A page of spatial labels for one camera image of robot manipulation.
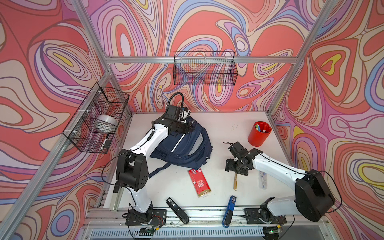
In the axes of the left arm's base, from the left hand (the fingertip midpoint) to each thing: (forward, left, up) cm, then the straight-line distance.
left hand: (194, 127), depth 86 cm
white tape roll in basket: (-8, +43, +13) cm, 46 cm away
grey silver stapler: (-35, +41, -16) cm, 56 cm away
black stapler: (-42, +6, -15) cm, 45 cm away
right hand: (-21, -22, -16) cm, 35 cm away
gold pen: (-25, -23, -19) cm, 39 cm away
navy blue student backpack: (-12, +2, -5) cm, 13 cm away
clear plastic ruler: (-24, -40, -19) cm, 50 cm away
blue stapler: (-43, -16, -17) cm, 49 cm away
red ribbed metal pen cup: (-1, -40, -5) cm, 40 cm away
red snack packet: (-25, -3, -18) cm, 31 cm away
